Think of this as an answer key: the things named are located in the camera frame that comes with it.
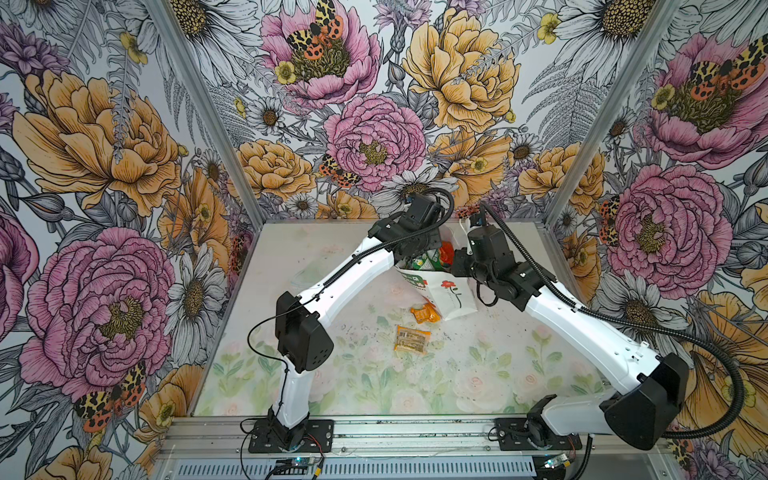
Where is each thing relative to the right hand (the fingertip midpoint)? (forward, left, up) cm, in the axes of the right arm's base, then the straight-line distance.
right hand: (458, 263), depth 78 cm
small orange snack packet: (-2, +6, -22) cm, 23 cm away
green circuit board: (-40, +42, -25) cm, 63 cm away
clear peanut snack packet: (-10, +13, -23) cm, 28 cm away
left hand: (+6, +7, +1) cm, 9 cm away
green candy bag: (+5, +6, -5) cm, 9 cm away
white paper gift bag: (-3, 0, -11) cm, 12 cm away
